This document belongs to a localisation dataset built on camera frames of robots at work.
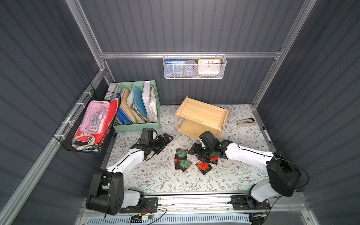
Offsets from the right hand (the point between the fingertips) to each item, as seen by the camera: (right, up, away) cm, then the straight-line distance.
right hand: (193, 153), depth 83 cm
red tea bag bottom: (+7, -9, +3) cm, 12 cm away
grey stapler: (+45, +18, +28) cm, 56 cm away
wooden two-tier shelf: (+1, +22, +4) cm, 22 cm away
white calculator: (+32, +23, +28) cm, 49 cm away
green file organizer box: (-45, +21, +17) cm, 52 cm away
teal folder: (-36, +33, +11) cm, 50 cm away
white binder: (-30, +34, +8) cm, 46 cm away
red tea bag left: (-10, -8, +5) cm, 14 cm away
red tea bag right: (+14, -6, +6) cm, 16 cm away
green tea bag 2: (-6, -8, +4) cm, 10 cm away
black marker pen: (+59, +9, +24) cm, 64 cm away
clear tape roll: (-50, +10, -17) cm, 54 cm away
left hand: (-16, +7, +3) cm, 17 cm away
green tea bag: (-8, -2, +9) cm, 12 cm away
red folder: (-48, +11, -15) cm, 51 cm away
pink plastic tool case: (-52, +21, -11) cm, 57 cm away
